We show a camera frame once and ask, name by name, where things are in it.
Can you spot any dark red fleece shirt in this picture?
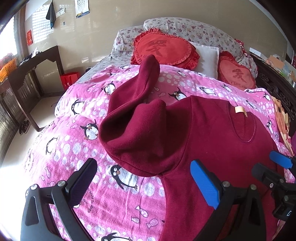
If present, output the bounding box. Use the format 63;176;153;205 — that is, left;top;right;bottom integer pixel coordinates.
99;55;283;240

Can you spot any orange cartoon blanket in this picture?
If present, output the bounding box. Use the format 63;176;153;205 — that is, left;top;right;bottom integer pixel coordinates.
271;96;294;156

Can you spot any dark carved wooden headboard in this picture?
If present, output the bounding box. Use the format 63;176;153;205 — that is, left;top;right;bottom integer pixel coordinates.
248;52;296;121

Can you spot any right red heart cushion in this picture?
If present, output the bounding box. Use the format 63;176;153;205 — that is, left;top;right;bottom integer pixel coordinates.
218;51;256;90

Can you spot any red heart cushion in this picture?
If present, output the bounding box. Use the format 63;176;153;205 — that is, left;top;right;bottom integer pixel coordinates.
130;28;200;70
218;51;256;90

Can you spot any white square pillow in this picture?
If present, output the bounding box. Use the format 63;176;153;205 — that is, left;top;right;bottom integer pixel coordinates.
190;42;220;79

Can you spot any dark wooden side table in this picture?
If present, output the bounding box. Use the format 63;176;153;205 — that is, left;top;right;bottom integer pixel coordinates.
1;45;64;132

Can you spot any red gift bag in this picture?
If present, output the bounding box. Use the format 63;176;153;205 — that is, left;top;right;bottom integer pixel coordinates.
60;72;80;90

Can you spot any floral bolster pillow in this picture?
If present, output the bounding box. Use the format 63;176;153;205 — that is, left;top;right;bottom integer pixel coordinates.
111;17;258;78

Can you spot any left red heart cushion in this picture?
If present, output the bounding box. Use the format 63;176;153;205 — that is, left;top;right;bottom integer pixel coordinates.
130;28;200;70

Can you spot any orange plastic crate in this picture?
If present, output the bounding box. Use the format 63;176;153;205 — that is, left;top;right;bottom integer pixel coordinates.
0;58;17;83

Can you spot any dark cloth on hook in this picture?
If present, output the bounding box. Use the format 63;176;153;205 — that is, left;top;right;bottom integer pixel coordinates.
46;1;56;29

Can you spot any red wall sticker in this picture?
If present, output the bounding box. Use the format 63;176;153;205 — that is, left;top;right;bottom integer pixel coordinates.
26;29;33;46

